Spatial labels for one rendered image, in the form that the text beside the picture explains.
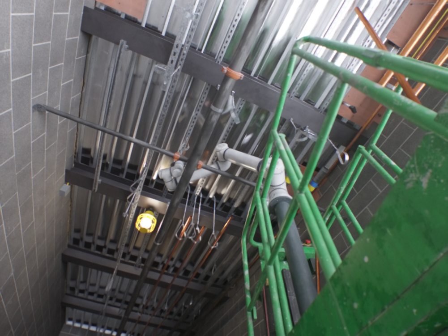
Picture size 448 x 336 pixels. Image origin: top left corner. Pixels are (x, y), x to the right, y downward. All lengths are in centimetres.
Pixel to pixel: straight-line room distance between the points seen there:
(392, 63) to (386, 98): 15
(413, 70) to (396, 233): 36
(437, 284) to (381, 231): 14
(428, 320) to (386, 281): 9
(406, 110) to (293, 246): 113
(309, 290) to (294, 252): 24
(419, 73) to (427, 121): 17
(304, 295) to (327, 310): 62
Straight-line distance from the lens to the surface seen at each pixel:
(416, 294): 51
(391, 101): 59
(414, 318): 52
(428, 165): 49
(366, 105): 308
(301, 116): 259
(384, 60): 76
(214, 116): 179
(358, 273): 63
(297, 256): 148
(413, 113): 54
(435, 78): 62
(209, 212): 348
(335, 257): 84
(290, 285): 169
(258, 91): 241
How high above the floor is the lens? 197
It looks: 57 degrees up
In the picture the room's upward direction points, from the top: straight up
